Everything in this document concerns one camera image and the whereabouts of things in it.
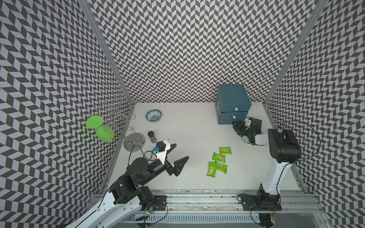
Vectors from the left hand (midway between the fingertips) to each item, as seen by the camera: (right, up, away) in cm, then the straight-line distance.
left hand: (181, 152), depth 63 cm
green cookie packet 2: (+23, -10, +26) cm, 36 cm away
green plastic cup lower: (-40, +7, +11) cm, 43 cm away
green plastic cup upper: (-42, +14, +4) cm, 44 cm away
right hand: (+34, +10, +39) cm, 52 cm away
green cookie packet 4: (+23, -14, +22) cm, 35 cm away
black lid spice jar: (-21, +5, +27) cm, 35 cm away
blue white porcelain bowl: (-24, +17, +46) cm, 54 cm away
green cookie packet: (+27, -6, +28) cm, 40 cm away
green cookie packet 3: (+17, -15, +21) cm, 31 cm away
